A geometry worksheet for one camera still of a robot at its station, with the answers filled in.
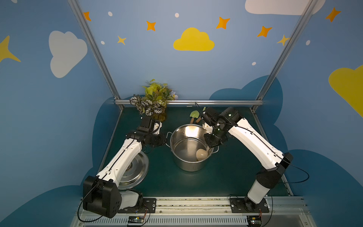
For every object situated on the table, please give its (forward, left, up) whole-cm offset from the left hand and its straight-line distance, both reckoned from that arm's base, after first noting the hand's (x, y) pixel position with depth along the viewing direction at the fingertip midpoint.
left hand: (167, 138), depth 81 cm
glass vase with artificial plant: (+26, +12, +4) cm, 29 cm away
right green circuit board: (-37, -47, -18) cm, 63 cm away
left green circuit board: (-38, +14, -18) cm, 44 cm away
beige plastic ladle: (-3, -22, -14) cm, 26 cm away
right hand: (-6, -24, +6) cm, 26 cm away
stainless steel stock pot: (+7, -11, -14) cm, 19 cm away
